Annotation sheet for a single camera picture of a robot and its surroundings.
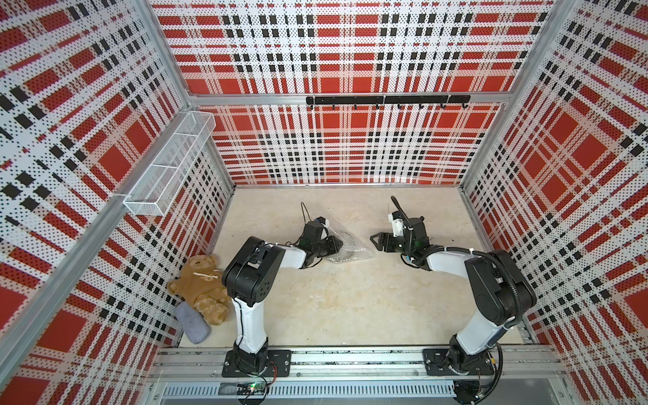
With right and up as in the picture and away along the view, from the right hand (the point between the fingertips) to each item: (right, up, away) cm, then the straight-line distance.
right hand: (380, 237), depth 95 cm
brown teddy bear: (-60, -14, -15) cm, 63 cm away
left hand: (-13, -3, +4) cm, 14 cm away
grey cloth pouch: (-62, -26, -16) cm, 69 cm away
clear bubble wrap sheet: (-11, -5, +1) cm, 12 cm away
